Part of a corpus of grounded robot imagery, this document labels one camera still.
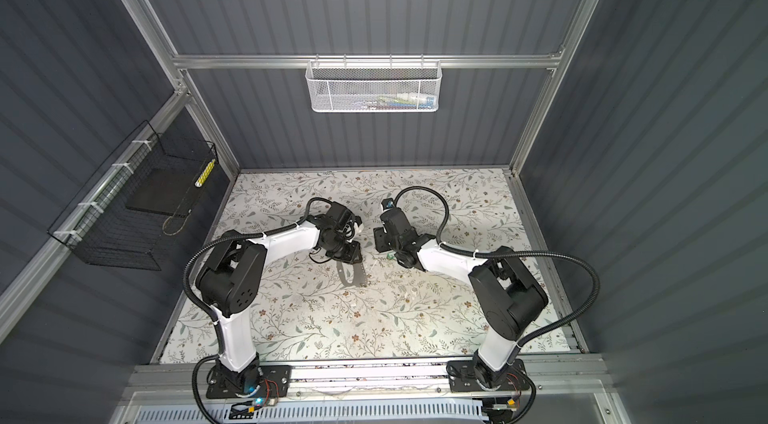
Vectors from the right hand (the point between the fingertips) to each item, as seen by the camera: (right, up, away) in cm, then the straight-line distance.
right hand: (384, 232), depth 92 cm
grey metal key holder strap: (-8, -14, +1) cm, 16 cm away
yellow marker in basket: (-49, +18, -10) cm, 53 cm away
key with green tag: (+2, -8, +4) cm, 9 cm away
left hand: (-8, -9, +3) cm, 12 cm away
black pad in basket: (-55, +13, -17) cm, 59 cm away
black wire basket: (-62, +6, -21) cm, 66 cm away
